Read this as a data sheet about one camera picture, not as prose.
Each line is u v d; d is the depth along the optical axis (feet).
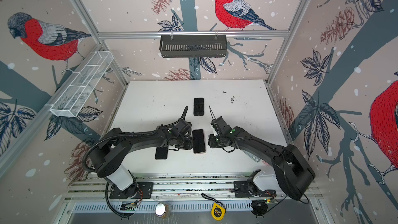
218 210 2.20
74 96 2.41
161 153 2.79
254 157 2.75
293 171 1.36
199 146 2.78
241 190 2.39
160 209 1.97
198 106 3.51
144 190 2.40
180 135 2.34
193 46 3.49
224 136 2.14
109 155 1.48
